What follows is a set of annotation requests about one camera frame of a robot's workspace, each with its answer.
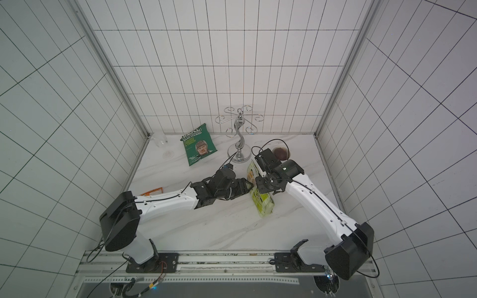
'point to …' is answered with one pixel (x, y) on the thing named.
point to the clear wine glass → (161, 139)
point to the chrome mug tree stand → (239, 153)
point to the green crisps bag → (199, 144)
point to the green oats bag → (263, 202)
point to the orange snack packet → (148, 193)
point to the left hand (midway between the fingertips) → (246, 191)
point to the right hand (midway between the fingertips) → (257, 185)
